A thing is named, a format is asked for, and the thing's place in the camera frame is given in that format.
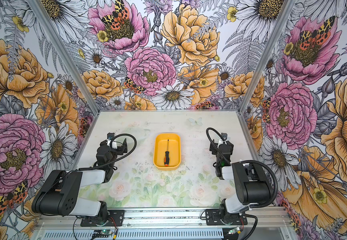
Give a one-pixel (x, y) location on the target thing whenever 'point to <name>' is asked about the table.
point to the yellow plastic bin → (160, 146)
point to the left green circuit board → (106, 232)
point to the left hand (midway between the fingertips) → (118, 142)
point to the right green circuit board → (234, 231)
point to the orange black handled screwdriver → (167, 160)
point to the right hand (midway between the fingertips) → (220, 144)
